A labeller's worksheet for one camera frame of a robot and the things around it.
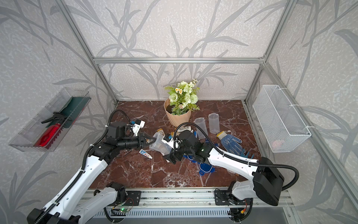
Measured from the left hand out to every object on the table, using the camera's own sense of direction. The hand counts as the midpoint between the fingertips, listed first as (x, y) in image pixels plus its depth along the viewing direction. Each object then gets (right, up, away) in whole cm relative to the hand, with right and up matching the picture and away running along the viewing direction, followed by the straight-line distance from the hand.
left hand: (156, 141), depth 69 cm
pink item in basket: (+62, -2, +2) cm, 62 cm away
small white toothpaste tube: (-11, -12, +19) cm, 26 cm away
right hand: (+5, -5, +6) cm, 9 cm away
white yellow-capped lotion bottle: (+13, +3, +32) cm, 35 cm away
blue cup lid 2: (+18, -15, +17) cm, 29 cm away
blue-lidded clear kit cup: (+26, +7, +35) cm, 44 cm away
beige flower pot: (+9, +9, +24) cm, 27 cm away
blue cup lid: (+27, -20, +15) cm, 37 cm away
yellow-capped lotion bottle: (-3, +1, +30) cm, 30 cm away
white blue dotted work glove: (+44, -6, +25) cm, 51 cm away
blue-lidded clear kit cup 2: (+36, +8, +36) cm, 51 cm away
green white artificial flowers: (+13, +23, +15) cm, 30 cm away
